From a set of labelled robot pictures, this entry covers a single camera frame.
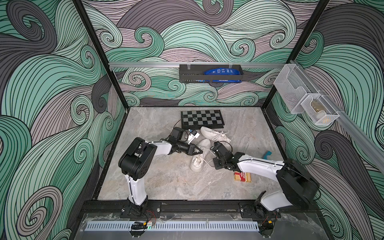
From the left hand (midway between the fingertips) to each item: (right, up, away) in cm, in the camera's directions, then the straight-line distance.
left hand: (201, 151), depth 86 cm
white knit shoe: (+10, +8, +7) cm, 14 cm away
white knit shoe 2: (-2, -6, -1) cm, 7 cm away
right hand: (+11, -6, +4) cm, 13 cm away
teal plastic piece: (+42, -3, +7) cm, 43 cm away
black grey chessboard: (-3, +18, +21) cm, 28 cm away
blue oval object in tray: (+14, +49, +6) cm, 51 cm away
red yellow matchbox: (+23, -14, -3) cm, 27 cm away
